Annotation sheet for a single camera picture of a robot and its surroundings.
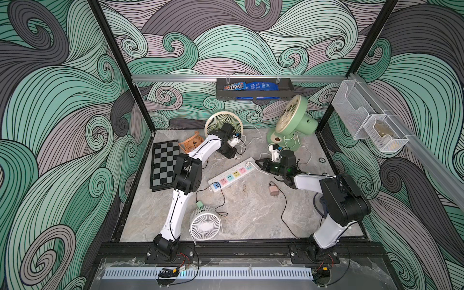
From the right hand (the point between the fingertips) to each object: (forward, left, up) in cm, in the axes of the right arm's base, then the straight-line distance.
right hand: (257, 161), depth 93 cm
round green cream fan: (+22, +22, +9) cm, 32 cm away
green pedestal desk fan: (+11, -17, +17) cm, 26 cm away
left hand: (+9, +14, -3) cm, 16 cm away
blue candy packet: (+30, +2, +26) cm, 40 cm away
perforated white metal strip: (-47, +21, -9) cm, 52 cm away
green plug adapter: (-21, +29, -5) cm, 36 cm away
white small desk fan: (-32, +25, +1) cm, 40 cm away
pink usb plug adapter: (-14, -8, -8) cm, 17 cm away
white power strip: (-5, +14, -6) cm, 16 cm away
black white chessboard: (+5, +53, -4) cm, 53 cm away
